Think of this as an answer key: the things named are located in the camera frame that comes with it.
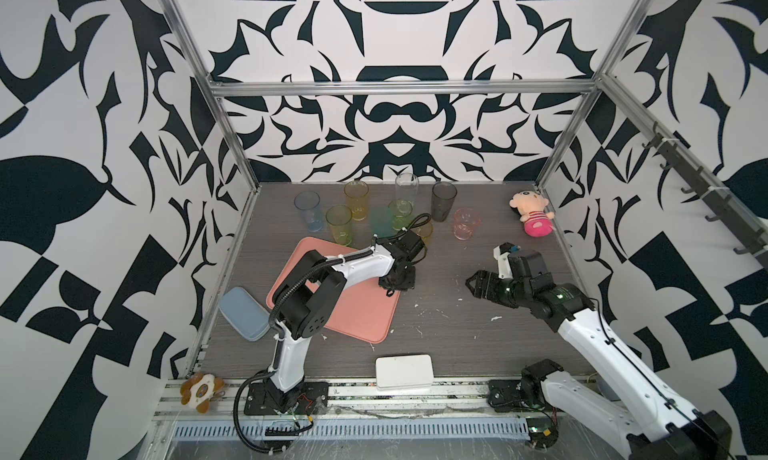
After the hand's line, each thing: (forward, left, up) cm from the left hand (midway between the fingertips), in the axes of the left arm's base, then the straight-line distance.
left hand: (409, 281), depth 92 cm
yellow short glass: (+4, -3, +19) cm, 20 cm away
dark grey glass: (+26, -13, +7) cm, 30 cm away
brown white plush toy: (-27, +53, +1) cm, 59 cm away
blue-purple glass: (+23, +31, +12) cm, 40 cm away
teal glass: (+23, +8, +1) cm, 24 cm away
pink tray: (-7, +13, -3) cm, 15 cm away
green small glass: (+26, +1, 0) cm, 26 cm away
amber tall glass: (+26, +16, +11) cm, 33 cm away
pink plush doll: (+24, -44, +5) cm, 50 cm away
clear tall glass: (+33, -1, +7) cm, 34 cm away
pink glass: (+22, -21, 0) cm, 31 cm away
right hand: (-7, -16, +12) cm, 22 cm away
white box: (-25, +4, +2) cm, 26 cm away
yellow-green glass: (+18, +21, +8) cm, 29 cm away
